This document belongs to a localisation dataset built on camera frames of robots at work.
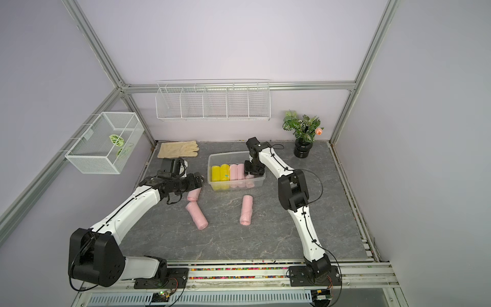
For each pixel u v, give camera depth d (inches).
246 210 34.7
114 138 31.1
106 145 32.5
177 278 28.6
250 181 38.8
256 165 34.6
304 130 37.0
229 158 44.3
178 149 46.6
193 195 36.7
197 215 34.2
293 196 25.0
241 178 39.0
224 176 39.0
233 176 39.5
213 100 39.4
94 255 16.0
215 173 40.1
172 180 27.2
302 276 29.1
